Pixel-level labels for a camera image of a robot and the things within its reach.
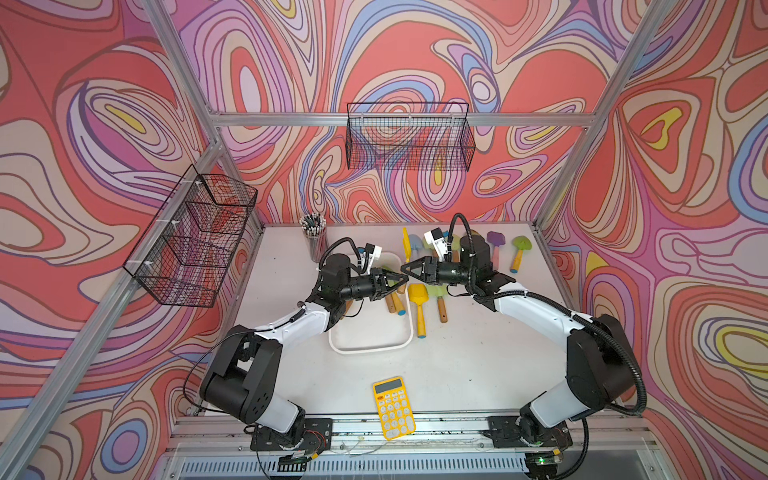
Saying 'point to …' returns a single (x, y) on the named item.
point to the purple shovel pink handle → (496, 239)
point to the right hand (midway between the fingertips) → (405, 277)
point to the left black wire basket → (182, 258)
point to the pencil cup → (314, 226)
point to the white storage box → (376, 329)
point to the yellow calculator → (395, 411)
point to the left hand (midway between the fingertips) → (409, 286)
